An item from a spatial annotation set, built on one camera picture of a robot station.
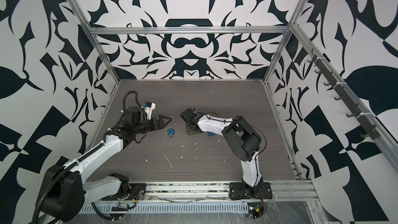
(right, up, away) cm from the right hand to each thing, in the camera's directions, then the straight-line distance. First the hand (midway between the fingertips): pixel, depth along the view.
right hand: (192, 128), depth 94 cm
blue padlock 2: (+11, -3, -3) cm, 11 cm away
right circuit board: (+30, -32, -23) cm, 49 cm away
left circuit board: (-30, -29, -26) cm, 49 cm away
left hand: (-13, +8, -13) cm, 20 cm away
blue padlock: (-12, -1, -1) cm, 12 cm away
